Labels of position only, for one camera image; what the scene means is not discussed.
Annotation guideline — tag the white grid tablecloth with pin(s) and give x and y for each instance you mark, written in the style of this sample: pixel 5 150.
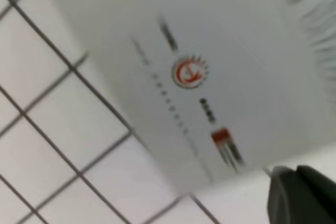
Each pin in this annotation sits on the white grid tablecloth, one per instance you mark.
pixel 67 151

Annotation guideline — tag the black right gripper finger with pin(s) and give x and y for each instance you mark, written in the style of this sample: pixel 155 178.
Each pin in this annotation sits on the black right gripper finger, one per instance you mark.
pixel 301 195

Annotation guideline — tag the white show catalogue book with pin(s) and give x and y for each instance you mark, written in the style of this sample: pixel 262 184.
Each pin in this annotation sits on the white show catalogue book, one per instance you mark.
pixel 215 88

